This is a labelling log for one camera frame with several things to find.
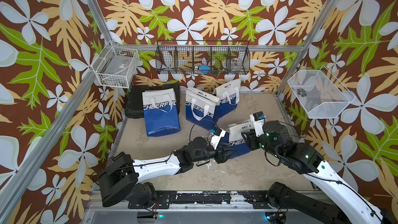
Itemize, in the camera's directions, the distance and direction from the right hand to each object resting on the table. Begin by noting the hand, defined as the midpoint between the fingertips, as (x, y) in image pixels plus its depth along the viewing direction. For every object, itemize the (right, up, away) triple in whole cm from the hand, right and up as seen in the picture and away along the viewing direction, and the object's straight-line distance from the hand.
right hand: (243, 131), depth 68 cm
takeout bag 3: (-3, -5, +5) cm, 8 cm away
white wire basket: (-67, +34, +17) cm, 77 cm away
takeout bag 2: (-2, +19, +24) cm, 31 cm away
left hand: (-4, -7, +1) cm, 9 cm away
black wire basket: (-18, +43, +30) cm, 55 cm away
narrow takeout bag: (-19, +10, +20) cm, 29 cm away
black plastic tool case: (-66, +11, +40) cm, 78 cm away
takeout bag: (-42, +8, +20) cm, 47 cm away
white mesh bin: (+45, +18, +12) cm, 50 cm away
